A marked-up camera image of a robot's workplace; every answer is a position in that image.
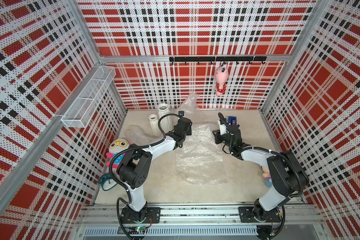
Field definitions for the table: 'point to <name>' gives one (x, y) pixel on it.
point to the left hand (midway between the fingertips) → (187, 124)
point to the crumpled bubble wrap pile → (190, 107)
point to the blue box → (233, 120)
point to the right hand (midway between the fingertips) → (216, 130)
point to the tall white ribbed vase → (163, 109)
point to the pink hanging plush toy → (221, 74)
